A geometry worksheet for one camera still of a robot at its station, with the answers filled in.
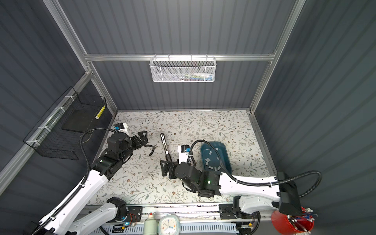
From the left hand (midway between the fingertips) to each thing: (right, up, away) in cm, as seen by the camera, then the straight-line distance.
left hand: (141, 134), depth 76 cm
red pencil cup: (+67, -35, -17) cm, 78 cm away
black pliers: (0, -10, +23) cm, 25 cm away
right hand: (+15, -13, -8) cm, 22 cm away
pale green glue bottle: (+8, -40, -10) cm, 42 cm away
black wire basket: (-37, +1, -5) cm, 37 cm away
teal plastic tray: (+39, -17, +16) cm, 45 cm away
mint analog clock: (+16, -42, -7) cm, 46 cm away
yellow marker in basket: (-25, +12, +6) cm, 29 cm away
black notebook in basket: (-34, +8, +2) cm, 35 cm away
